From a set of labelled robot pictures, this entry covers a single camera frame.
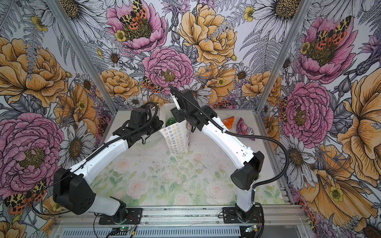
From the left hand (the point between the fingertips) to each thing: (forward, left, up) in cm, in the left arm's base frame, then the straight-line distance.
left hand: (163, 126), depth 83 cm
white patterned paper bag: (-3, -8, -3) cm, 9 cm away
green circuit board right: (-45, -43, -22) cm, 66 cm away
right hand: (+1, -11, +10) cm, 15 cm away
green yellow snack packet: (+12, -1, -10) cm, 16 cm away
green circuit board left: (-45, +17, -22) cm, 53 cm away
